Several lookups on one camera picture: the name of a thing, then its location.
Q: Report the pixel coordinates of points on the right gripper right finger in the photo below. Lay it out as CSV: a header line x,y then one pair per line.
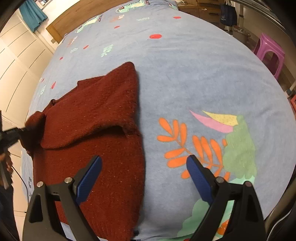
x,y
246,219

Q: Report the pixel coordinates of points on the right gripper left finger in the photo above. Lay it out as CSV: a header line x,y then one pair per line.
x,y
42,221

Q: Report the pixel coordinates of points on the dark red knitted sweater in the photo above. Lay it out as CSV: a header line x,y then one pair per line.
x,y
96,118

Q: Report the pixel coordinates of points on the white wardrobe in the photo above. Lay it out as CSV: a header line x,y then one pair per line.
x,y
24,58

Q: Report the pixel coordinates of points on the teal curtain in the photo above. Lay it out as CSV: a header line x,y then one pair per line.
x,y
32,15

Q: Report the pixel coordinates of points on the light blue patterned bedsheet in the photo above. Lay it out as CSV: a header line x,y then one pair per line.
x,y
201,92

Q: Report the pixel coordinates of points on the wooden bed headboard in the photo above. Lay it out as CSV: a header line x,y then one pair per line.
x,y
77,14

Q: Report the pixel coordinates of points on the purple plastic stool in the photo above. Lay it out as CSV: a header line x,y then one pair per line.
x,y
270,53

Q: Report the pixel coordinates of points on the dark blue hanging bag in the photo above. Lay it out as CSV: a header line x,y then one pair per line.
x,y
228,15

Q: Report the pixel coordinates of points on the wooden bedside drawer cabinet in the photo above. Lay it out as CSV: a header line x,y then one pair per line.
x,y
208,10

